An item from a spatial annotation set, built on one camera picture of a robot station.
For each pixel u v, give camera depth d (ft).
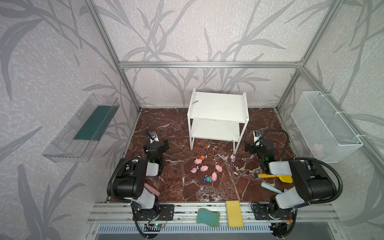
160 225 2.28
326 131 2.05
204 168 2.84
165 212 2.39
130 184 1.45
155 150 2.32
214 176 2.76
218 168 2.84
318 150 2.43
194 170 2.84
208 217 2.37
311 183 1.48
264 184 2.71
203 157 2.99
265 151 2.34
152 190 2.61
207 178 2.72
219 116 2.32
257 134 2.68
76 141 2.08
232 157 2.98
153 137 2.60
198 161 2.94
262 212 2.40
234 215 2.41
